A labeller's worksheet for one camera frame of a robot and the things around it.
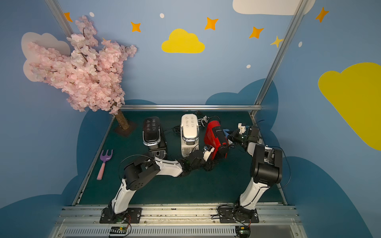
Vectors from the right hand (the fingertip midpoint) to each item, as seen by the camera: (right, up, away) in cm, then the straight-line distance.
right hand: (225, 131), depth 95 cm
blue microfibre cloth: (-1, -1, -7) cm, 7 cm away
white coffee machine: (-23, -1, -15) cm, 28 cm away
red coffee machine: (-9, -2, -10) cm, 13 cm away
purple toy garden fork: (-78, -17, -2) cm, 80 cm away
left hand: (-7, -16, -6) cm, 19 cm away
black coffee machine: (-43, -3, -17) cm, 46 cm away
